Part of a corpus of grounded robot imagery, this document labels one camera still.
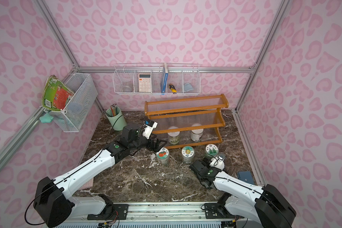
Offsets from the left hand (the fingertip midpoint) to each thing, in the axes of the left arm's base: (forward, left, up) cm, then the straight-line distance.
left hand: (161, 136), depth 76 cm
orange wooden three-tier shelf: (+30, -17, -24) cm, 42 cm away
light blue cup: (+40, -16, +1) cm, 44 cm away
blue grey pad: (-13, -50, -24) cm, 57 cm away
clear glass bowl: (+36, +25, +3) cm, 44 cm away
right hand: (-7, -30, -17) cm, 35 cm away
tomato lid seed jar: (-4, 0, -16) cm, 16 cm away
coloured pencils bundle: (+27, +35, -7) cm, 45 cm away
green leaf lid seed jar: (0, -30, -15) cm, 34 cm away
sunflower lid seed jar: (-3, -15, -15) cm, 22 cm away
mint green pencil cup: (+23, +34, -17) cm, 45 cm away
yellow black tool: (+35, -6, +5) cm, 36 cm away
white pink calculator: (+37, +12, +8) cm, 40 cm away
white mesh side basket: (+5, +45, +10) cm, 46 cm away
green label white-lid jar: (+9, -6, -15) cm, 18 cm away
